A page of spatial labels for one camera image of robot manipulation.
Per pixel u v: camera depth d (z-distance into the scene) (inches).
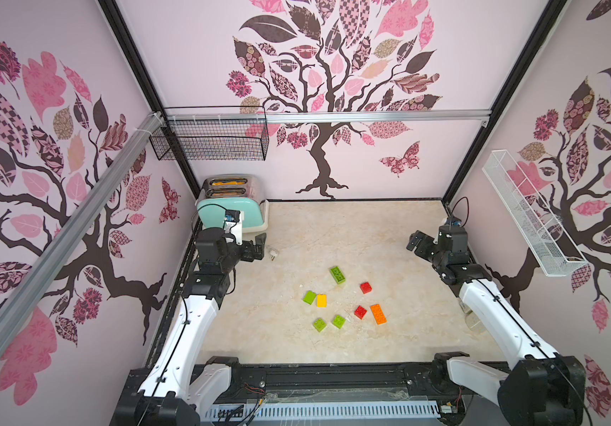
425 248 29.1
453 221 28.0
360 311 33.8
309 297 35.6
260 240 27.4
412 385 28.8
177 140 38.3
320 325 33.0
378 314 33.8
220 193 39.5
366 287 36.1
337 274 37.3
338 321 33.4
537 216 28.1
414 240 29.9
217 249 22.0
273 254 39.4
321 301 35.4
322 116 35.9
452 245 23.7
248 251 26.8
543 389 15.0
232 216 25.2
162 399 15.0
